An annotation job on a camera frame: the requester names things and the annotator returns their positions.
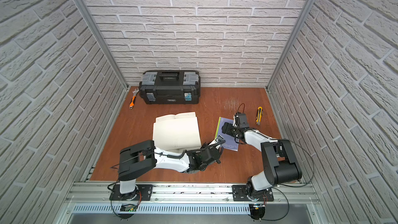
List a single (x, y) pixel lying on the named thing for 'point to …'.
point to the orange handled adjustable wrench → (133, 99)
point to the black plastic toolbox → (170, 87)
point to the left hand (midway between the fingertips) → (219, 143)
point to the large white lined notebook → (175, 132)
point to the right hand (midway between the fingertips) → (230, 129)
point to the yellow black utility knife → (259, 114)
